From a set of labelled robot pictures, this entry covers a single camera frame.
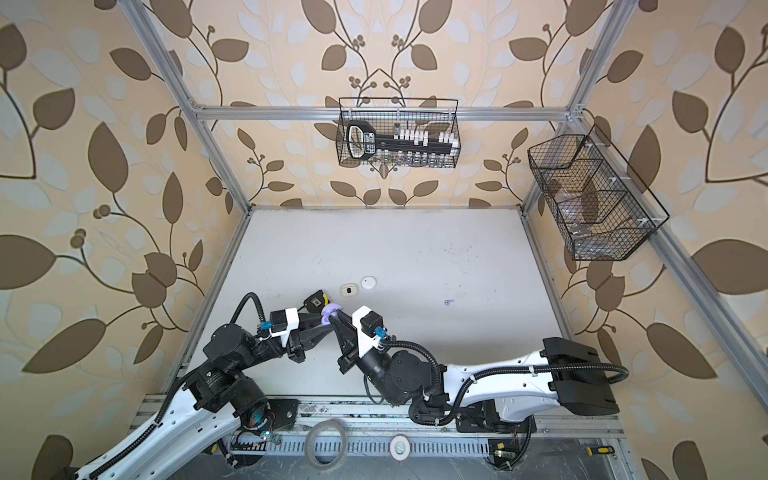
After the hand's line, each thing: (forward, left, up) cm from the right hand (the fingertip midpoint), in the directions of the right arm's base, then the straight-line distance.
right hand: (335, 320), depth 59 cm
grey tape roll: (-18, +9, -27) cm, 34 cm away
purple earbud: (+18, -29, -30) cm, 45 cm away
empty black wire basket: (+25, -65, +4) cm, 69 cm away
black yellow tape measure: (+18, +13, -27) cm, 35 cm away
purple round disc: (+2, +2, 0) cm, 3 cm away
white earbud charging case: (+27, -4, -29) cm, 40 cm away
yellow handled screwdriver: (-21, -60, -30) cm, 70 cm away
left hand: (+1, +1, -2) cm, 2 cm away
